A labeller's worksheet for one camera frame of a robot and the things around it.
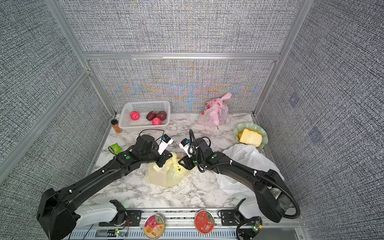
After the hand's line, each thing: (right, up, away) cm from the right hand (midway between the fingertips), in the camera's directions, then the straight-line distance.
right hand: (180, 157), depth 80 cm
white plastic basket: (-32, +31, +37) cm, 58 cm away
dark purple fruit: (-25, +25, +33) cm, 48 cm away
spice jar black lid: (-46, +18, +21) cm, 54 cm away
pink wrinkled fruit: (-36, +25, +30) cm, 53 cm away
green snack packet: (-43, +2, +18) cm, 47 cm away
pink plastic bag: (+22, +27, +22) cm, 41 cm away
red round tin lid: (+12, -28, -10) cm, 32 cm away
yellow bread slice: (+43, +10, +15) cm, 46 cm away
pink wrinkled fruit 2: (-19, +20, +26) cm, 38 cm away
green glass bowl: (+39, +15, +24) cm, 48 cm away
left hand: (-3, +3, -4) cm, 5 cm away
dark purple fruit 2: (-16, +25, +30) cm, 42 cm away
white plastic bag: (+39, 0, +1) cm, 39 cm away
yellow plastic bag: (-6, -9, 0) cm, 11 cm away
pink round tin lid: (-11, -30, -11) cm, 34 cm away
